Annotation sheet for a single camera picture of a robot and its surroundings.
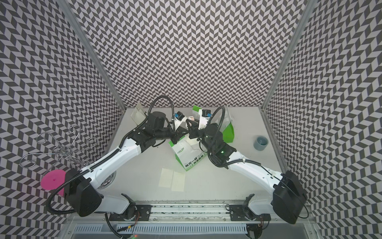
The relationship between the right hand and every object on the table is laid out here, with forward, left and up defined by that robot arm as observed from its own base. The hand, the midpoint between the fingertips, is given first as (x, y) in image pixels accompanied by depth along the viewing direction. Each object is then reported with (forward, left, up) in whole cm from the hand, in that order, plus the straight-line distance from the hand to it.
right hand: (189, 122), depth 72 cm
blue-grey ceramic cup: (+2, -43, -24) cm, 50 cm away
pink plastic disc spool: (-28, +49, +2) cm, 56 cm away
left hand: (-2, +1, -6) cm, 6 cm away
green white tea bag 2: (+15, -4, -6) cm, 17 cm away
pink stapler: (0, -1, +3) cm, 4 cm away
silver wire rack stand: (-14, +61, -1) cm, 63 cm away
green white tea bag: (-9, +1, -13) cm, 16 cm away
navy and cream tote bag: (+13, +31, -8) cm, 34 cm away
